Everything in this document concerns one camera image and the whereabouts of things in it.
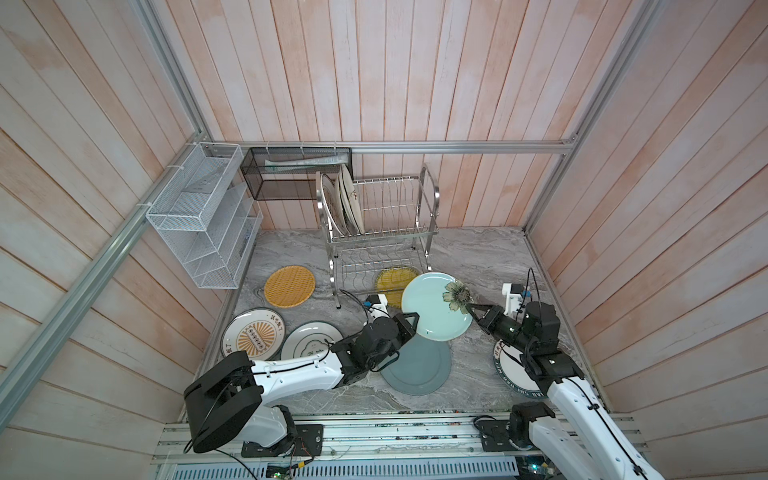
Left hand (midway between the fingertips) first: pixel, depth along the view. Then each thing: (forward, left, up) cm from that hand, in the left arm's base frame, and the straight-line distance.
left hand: (422, 323), depth 76 cm
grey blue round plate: (-5, -2, -16) cm, 17 cm away
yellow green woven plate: (+22, +7, -13) cm, 27 cm away
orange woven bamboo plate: (+23, +43, -17) cm, 52 cm away
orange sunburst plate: (+5, +49, -17) cm, 52 cm away
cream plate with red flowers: (+34, +20, +14) cm, 41 cm away
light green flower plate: (+6, -6, +1) cm, 8 cm away
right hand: (+4, -12, +2) cm, 13 cm away
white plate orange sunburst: (+30, +25, +18) cm, 43 cm away
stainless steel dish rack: (+51, +13, -15) cm, 55 cm away
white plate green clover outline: (+3, +33, -18) cm, 38 cm away
